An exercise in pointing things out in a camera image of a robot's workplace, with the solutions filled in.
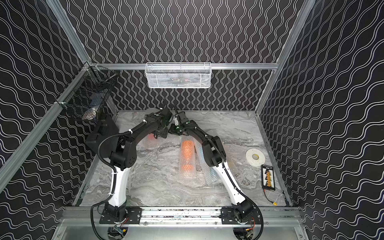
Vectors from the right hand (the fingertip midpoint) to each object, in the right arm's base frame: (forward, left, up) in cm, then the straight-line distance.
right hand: (169, 131), depth 107 cm
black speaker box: (-8, +36, +13) cm, 40 cm away
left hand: (-5, +7, +7) cm, 11 cm away
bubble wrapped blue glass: (-33, -26, +6) cm, 43 cm away
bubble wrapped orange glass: (-27, -14, +6) cm, 31 cm away
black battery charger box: (-33, -60, -1) cm, 68 cm away
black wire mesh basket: (+6, +49, +27) cm, 57 cm away
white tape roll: (-19, -57, -2) cm, 60 cm away
